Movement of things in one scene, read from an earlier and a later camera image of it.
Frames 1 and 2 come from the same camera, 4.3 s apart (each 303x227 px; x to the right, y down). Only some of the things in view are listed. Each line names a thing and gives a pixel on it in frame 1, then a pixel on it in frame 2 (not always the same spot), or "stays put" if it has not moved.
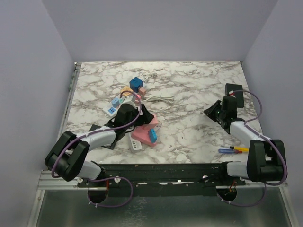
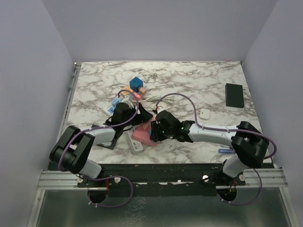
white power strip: (135, 144) stays put
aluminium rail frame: (48, 181) stays put
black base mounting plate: (155, 179) stays put
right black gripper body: (223, 114) -> (159, 133)
